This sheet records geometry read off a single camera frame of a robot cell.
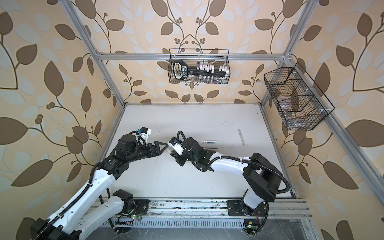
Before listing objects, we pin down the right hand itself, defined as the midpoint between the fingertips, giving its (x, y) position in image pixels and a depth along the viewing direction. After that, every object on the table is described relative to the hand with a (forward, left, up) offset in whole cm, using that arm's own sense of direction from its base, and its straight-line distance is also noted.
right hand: (172, 153), depth 80 cm
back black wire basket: (+37, -24, +21) cm, 49 cm away
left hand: (0, +3, +8) cm, 9 cm away
